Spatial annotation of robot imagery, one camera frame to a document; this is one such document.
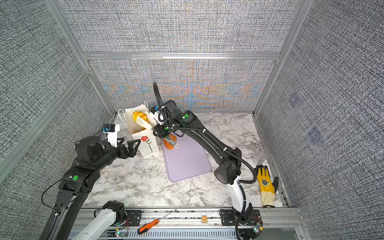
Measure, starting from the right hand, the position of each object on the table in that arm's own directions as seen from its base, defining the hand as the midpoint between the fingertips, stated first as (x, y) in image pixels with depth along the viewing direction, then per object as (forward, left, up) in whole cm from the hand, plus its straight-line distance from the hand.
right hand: (157, 130), depth 77 cm
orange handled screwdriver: (-39, +4, -23) cm, 46 cm away
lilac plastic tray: (-4, -15, -25) cm, 30 cm away
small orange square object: (-36, -24, -26) cm, 50 cm away
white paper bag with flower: (-1, +8, -5) cm, 9 cm away
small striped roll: (+4, +9, +8) cm, 13 cm away
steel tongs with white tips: (+2, +2, +3) cm, 4 cm away
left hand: (-10, +9, +5) cm, 14 cm away
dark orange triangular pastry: (+5, -3, -22) cm, 23 cm away
